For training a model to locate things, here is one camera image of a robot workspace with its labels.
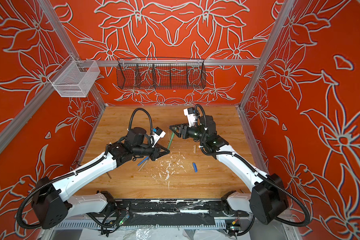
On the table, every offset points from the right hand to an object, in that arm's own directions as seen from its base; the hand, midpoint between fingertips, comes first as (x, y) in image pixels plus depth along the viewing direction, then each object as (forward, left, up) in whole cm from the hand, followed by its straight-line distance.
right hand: (170, 127), depth 71 cm
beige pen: (-7, +18, -28) cm, 34 cm away
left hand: (-8, +1, -8) cm, 11 cm away
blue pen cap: (-9, -13, -29) cm, 33 cm away
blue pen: (-3, +17, -28) cm, 32 cm away
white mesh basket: (+37, +61, +4) cm, 72 cm away
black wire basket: (+45, +8, +1) cm, 46 cm away
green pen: (-5, 0, -5) cm, 7 cm away
